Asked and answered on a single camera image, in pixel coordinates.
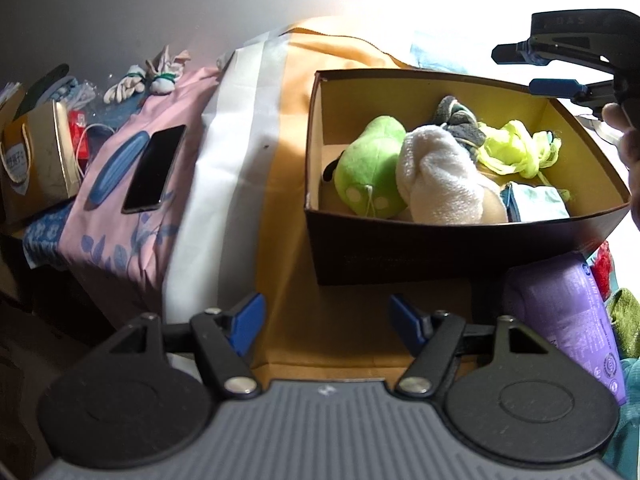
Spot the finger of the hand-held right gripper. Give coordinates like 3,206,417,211
529,78,622,107
491,40,616,72

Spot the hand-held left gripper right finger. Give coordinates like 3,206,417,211
389,294,551,401

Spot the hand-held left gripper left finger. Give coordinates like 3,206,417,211
107,292,266,401

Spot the dark cardboard box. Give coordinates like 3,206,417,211
304,70,632,287

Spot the neon yellow bath pouf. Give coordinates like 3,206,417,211
475,120,571,201

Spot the grey knitted sock pair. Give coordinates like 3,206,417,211
432,95,488,153

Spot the light blue cloth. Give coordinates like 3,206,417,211
502,182,571,223

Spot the white fluffy towel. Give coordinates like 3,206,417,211
396,125,493,225

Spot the green plush toy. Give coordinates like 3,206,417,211
322,115,408,219

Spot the purple plastic packet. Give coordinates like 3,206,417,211
505,255,628,406

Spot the red bath pouf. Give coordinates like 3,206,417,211
592,241,616,296

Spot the green towel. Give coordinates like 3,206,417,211
607,287,640,361

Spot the person's right hand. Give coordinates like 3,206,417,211
601,102,640,233

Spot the black smartphone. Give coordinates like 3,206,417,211
121,124,187,214

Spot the blue floral cloth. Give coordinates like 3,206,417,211
22,207,76,268

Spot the pink printed blanket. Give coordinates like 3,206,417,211
65,65,223,306

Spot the white sock bundle green band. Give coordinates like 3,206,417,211
145,45,192,96

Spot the gold gift bag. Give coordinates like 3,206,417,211
0,100,83,226

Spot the red packet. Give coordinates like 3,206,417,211
67,110,91,161

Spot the clear plastic bag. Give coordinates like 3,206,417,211
50,77,108,111

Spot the dark green oval object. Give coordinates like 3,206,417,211
20,62,71,111

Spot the stack of papers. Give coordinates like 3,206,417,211
0,80,26,111

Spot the thin white cable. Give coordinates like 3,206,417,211
75,122,118,178

